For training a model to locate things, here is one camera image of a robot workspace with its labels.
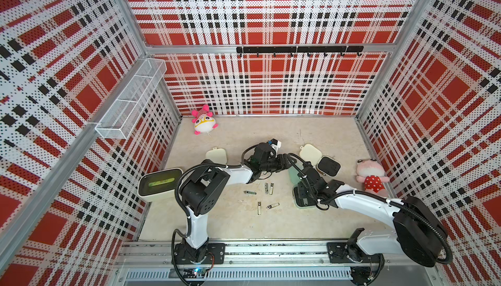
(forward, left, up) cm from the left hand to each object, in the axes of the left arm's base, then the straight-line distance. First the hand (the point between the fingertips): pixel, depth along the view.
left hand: (296, 162), depth 88 cm
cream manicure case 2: (+5, -18, -11) cm, 22 cm away
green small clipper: (-11, +23, -9) cm, 27 cm away
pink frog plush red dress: (-3, -36, -6) cm, 36 cm away
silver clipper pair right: (-9, +11, -10) cm, 18 cm away
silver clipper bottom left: (-18, +17, -9) cm, 27 cm away
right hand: (-9, -4, -7) cm, 12 cm away
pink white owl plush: (+29, +49, -2) cm, 57 cm away
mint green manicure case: (-15, -1, -10) cm, 18 cm away
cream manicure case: (+10, +40, -9) cm, 42 cm away
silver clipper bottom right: (-17, +11, -10) cm, 22 cm away
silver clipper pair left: (-8, +14, -11) cm, 19 cm away
